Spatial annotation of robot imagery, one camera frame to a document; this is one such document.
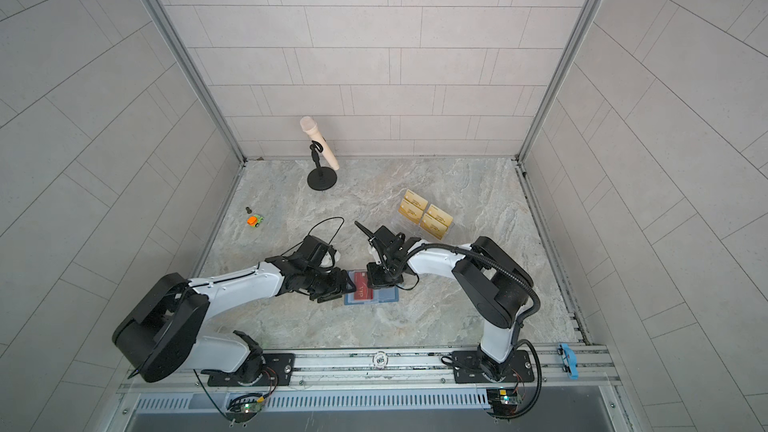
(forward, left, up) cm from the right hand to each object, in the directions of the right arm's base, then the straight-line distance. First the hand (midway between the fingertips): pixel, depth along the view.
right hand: (369, 288), depth 85 cm
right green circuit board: (-28, -31, -1) cm, 42 cm away
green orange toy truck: (+23, +37, +5) cm, 44 cm away
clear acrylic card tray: (+16, -20, +10) cm, 27 cm away
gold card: (+15, -21, +9) cm, 28 cm away
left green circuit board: (-27, +28, +2) cm, 39 cm away
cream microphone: (+40, +15, +29) cm, 52 cm away
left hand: (-1, +3, +2) cm, 4 cm away
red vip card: (-1, +2, +2) cm, 3 cm away
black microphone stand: (+41, +17, +4) cm, 44 cm away
